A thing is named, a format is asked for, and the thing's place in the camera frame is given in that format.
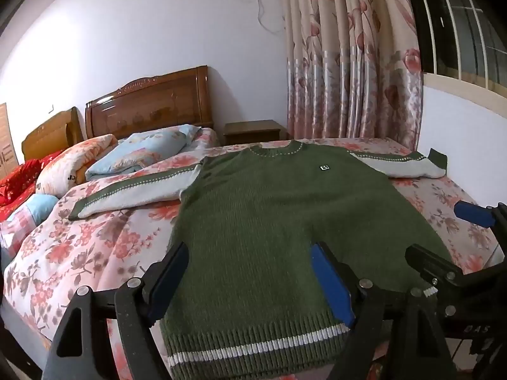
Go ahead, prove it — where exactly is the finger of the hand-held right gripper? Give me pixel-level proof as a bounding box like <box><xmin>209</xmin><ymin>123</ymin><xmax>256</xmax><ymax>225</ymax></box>
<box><xmin>454</xmin><ymin>201</ymin><xmax>507</xmax><ymax>246</ymax></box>
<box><xmin>406</xmin><ymin>244</ymin><xmax>478</xmax><ymax>289</ymax></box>

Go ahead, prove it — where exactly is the wooden nightstand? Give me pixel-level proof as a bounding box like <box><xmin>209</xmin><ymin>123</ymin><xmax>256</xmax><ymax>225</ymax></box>
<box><xmin>222</xmin><ymin>119</ymin><xmax>289</xmax><ymax>146</ymax></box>

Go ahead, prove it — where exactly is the barred window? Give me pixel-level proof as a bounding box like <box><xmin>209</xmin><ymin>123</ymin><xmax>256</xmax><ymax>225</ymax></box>
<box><xmin>399</xmin><ymin>0</ymin><xmax>507</xmax><ymax>100</ymax></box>

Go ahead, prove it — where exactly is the light blue floral quilt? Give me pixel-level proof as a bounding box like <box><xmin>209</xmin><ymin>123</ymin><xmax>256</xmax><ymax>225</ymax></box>
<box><xmin>85</xmin><ymin>124</ymin><xmax>203</xmax><ymax>181</ymax></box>

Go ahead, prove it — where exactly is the orange floral pillow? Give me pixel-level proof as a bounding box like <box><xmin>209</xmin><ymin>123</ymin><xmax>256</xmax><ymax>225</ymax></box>
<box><xmin>34</xmin><ymin>134</ymin><xmax>119</xmax><ymax>199</ymax></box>

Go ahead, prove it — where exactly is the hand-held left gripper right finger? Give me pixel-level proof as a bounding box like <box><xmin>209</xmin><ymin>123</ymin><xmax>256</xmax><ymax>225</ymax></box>
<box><xmin>311</xmin><ymin>241</ymin><xmax>454</xmax><ymax>380</ymax></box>

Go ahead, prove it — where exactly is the small wooden headboard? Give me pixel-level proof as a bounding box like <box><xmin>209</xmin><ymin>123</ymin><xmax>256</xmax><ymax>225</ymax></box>
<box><xmin>21</xmin><ymin>106</ymin><xmax>85</xmax><ymax>161</ymax></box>

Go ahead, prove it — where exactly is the light wooden cabinet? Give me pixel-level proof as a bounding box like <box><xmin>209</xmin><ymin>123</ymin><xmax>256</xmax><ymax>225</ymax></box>
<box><xmin>0</xmin><ymin>102</ymin><xmax>19</xmax><ymax>180</ymax></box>

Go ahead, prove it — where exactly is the thin wall cable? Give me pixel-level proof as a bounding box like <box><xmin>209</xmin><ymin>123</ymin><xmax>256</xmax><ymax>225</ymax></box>
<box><xmin>254</xmin><ymin>0</ymin><xmax>286</xmax><ymax>35</ymax></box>

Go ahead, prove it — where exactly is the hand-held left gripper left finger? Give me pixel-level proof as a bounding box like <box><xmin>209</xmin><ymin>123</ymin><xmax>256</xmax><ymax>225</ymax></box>
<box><xmin>42</xmin><ymin>241</ymin><xmax>189</xmax><ymax>380</ymax></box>

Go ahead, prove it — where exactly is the light blue pillow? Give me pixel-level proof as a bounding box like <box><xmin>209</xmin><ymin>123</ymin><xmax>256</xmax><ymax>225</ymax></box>
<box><xmin>5</xmin><ymin>193</ymin><xmax>61</xmax><ymax>227</ymax></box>

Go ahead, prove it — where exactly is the green knitted sweater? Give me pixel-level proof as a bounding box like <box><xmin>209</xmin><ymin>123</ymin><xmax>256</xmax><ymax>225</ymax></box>
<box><xmin>68</xmin><ymin>141</ymin><xmax>448</xmax><ymax>379</ymax></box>

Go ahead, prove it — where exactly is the red blanket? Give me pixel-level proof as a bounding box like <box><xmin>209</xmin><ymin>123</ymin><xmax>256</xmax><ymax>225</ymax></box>
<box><xmin>0</xmin><ymin>149</ymin><xmax>65</xmax><ymax>223</ymax></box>

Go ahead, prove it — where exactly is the large wooden headboard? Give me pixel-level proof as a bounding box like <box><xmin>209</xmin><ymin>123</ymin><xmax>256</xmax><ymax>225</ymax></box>
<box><xmin>85</xmin><ymin>65</ymin><xmax>215</xmax><ymax>142</ymax></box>

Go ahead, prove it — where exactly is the pink floral bed sheet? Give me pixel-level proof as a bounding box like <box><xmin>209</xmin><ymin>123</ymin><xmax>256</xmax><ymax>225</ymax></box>
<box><xmin>0</xmin><ymin>136</ymin><xmax>500</xmax><ymax>380</ymax></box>

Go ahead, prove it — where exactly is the pink floral curtain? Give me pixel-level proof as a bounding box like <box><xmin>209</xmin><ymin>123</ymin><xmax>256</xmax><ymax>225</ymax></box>
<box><xmin>276</xmin><ymin>0</ymin><xmax>425</xmax><ymax>152</ymax></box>

